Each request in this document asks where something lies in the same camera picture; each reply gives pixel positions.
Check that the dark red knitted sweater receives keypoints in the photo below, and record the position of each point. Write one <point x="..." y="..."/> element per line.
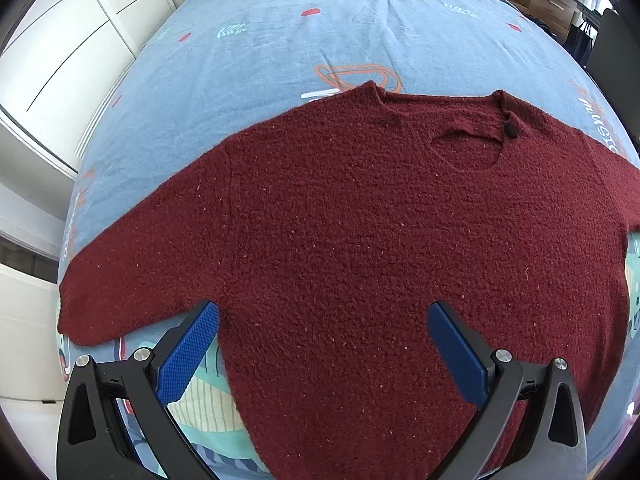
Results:
<point x="323" y="235"/>

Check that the dark grey office chair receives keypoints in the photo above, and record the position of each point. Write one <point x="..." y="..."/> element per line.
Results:
<point x="614" y="66"/>

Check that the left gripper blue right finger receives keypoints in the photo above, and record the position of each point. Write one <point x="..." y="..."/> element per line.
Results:
<point x="551" y="439"/>

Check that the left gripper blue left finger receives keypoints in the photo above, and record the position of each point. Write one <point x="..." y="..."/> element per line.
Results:
<point x="93" y="442"/>

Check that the blue cartoon print bedsheet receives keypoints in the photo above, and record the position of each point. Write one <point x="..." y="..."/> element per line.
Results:
<point x="218" y="67"/>

